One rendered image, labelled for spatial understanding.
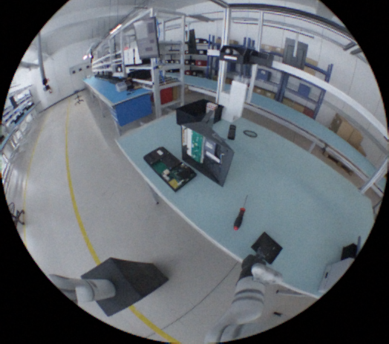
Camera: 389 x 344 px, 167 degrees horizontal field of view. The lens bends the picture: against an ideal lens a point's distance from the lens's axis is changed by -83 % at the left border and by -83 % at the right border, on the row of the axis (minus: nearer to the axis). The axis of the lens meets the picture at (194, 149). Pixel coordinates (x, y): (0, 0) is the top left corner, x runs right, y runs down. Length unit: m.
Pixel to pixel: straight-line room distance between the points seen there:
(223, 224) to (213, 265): 1.02
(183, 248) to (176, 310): 0.73
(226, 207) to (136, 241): 1.22
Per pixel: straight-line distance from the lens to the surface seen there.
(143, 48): 1.73
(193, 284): 1.51
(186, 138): 0.59
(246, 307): 0.32
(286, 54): 2.17
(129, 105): 2.00
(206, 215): 0.52
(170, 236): 1.53
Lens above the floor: 1.48
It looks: 41 degrees down
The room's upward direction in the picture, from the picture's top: 3 degrees clockwise
